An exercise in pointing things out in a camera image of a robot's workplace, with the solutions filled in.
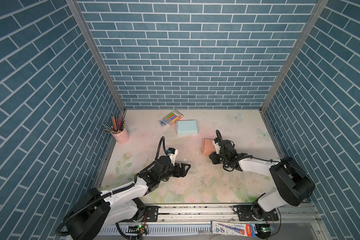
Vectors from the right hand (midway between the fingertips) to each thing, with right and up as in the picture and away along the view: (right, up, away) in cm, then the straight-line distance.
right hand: (209, 154), depth 93 cm
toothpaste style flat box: (+8, -30, -23) cm, 39 cm away
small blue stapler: (-32, +20, +17) cm, 41 cm away
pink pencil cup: (-57, +10, +3) cm, 58 cm away
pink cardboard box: (-1, +4, +2) cm, 5 cm away
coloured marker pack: (-25, +24, +22) cm, 41 cm away
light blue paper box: (-14, +16, +13) cm, 25 cm away
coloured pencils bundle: (-60, +19, +4) cm, 63 cm away
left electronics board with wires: (-37, -32, -22) cm, 54 cm away
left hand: (-15, -5, -11) cm, 19 cm away
